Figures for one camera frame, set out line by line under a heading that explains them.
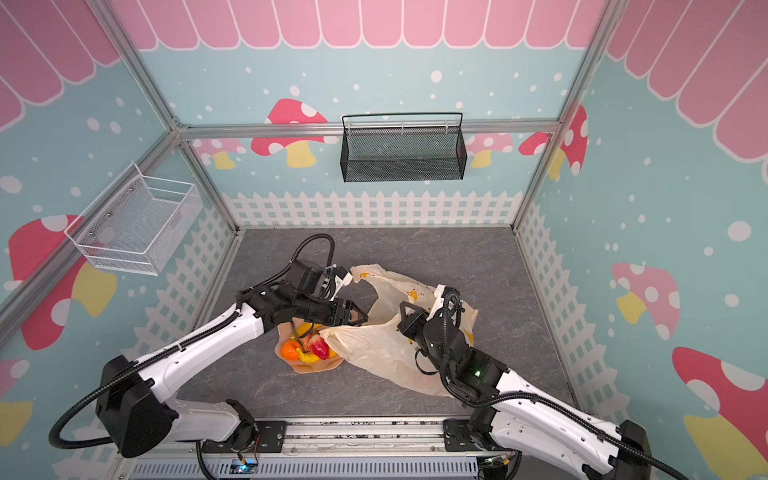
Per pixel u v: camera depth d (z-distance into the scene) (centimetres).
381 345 67
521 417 48
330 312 67
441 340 49
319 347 81
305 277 61
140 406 39
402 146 94
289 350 81
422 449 74
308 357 82
